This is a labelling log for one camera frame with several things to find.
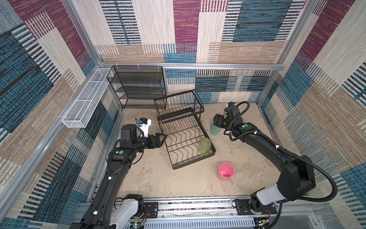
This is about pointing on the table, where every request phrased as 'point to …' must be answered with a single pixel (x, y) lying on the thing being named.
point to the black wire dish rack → (185, 134)
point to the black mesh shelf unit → (137, 87)
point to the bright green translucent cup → (205, 146)
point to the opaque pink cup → (225, 171)
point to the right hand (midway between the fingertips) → (220, 120)
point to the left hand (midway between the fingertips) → (161, 134)
